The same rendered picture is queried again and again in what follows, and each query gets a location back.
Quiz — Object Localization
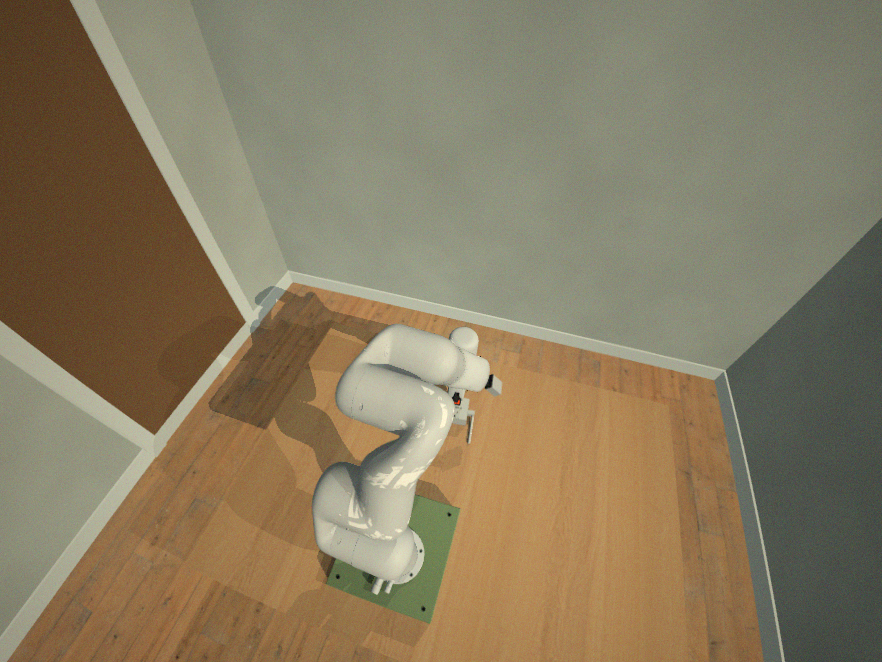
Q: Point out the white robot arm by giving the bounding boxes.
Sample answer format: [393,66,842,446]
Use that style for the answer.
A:
[312,324,502,595]

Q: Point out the grey power strip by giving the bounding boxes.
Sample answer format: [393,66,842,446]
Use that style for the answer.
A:
[452,398,475,444]

